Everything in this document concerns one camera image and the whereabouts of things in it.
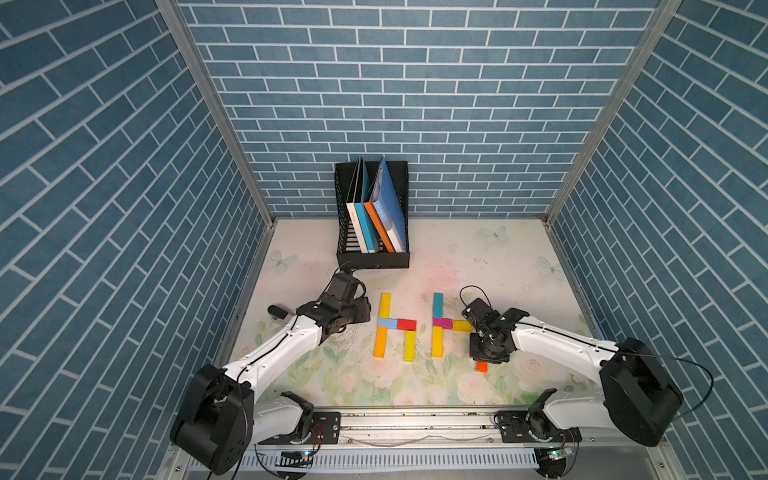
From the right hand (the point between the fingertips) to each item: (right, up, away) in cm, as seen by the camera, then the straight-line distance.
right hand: (477, 356), depth 86 cm
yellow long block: (-27, +13, +11) cm, 32 cm away
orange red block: (0, -2, -4) cm, 4 cm away
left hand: (-31, +14, 0) cm, 34 cm away
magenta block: (-8, +8, +6) cm, 13 cm away
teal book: (-33, +43, 0) cm, 54 cm away
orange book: (-29, +39, +5) cm, 49 cm away
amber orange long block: (-28, +4, +3) cm, 28 cm away
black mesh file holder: (-41, +29, +25) cm, 56 cm away
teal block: (-10, +13, +11) cm, 19 cm away
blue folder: (-26, +45, +21) cm, 56 cm away
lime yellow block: (-20, +2, +1) cm, 20 cm away
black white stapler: (-60, +12, +3) cm, 61 cm away
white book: (-36, +44, -3) cm, 57 cm away
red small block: (-21, +7, +7) cm, 23 cm away
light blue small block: (-26, +8, +7) cm, 28 cm away
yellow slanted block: (-11, +3, +1) cm, 12 cm away
